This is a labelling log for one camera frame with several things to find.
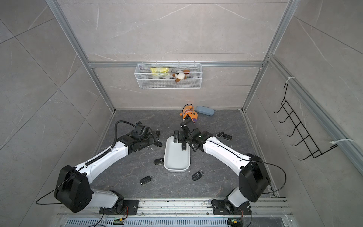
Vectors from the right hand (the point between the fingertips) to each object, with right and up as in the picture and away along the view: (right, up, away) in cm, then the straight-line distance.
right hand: (181, 135), depth 83 cm
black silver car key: (+10, -25, 0) cm, 26 cm away
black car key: (-15, -18, +7) cm, 24 cm away
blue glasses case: (+19, +17, +31) cm, 41 cm away
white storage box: (-4, -17, +7) cm, 19 cm away
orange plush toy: (+6, +18, +31) cm, 36 cm away
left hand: (-17, -1, +3) cm, 17 cm away
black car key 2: (-21, -27, -1) cm, 34 cm away
